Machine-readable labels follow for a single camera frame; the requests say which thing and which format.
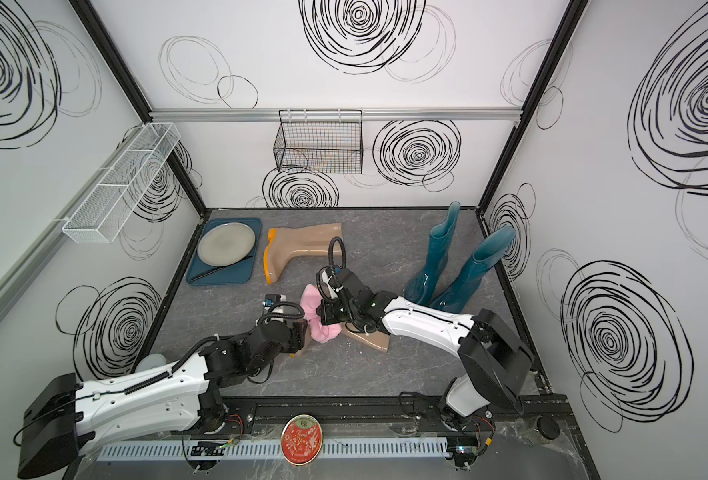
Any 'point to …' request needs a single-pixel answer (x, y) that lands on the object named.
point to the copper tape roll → (150, 361)
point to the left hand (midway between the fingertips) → (301, 326)
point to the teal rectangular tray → (201, 273)
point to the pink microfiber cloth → (311, 299)
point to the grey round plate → (226, 244)
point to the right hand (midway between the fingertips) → (316, 314)
